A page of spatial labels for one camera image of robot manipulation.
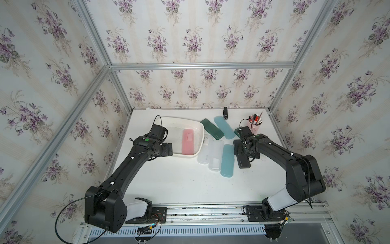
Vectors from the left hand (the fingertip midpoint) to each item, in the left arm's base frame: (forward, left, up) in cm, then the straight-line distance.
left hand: (164, 152), depth 82 cm
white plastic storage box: (+27, -3, -11) cm, 29 cm away
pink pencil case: (+15, -12, -12) cm, 23 cm away
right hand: (+4, -48, -7) cm, 48 cm away
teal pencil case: (-2, -37, -12) cm, 39 cm away
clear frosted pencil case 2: (+4, -30, -11) cm, 32 cm away
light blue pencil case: (+26, -39, -11) cm, 48 cm away
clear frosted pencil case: (+2, -22, -11) cm, 25 cm away
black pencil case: (-1, -46, -8) cm, 46 cm away
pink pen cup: (+24, -57, 0) cm, 62 cm away
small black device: (+39, -41, -9) cm, 57 cm away
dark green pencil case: (+24, -30, -12) cm, 41 cm away
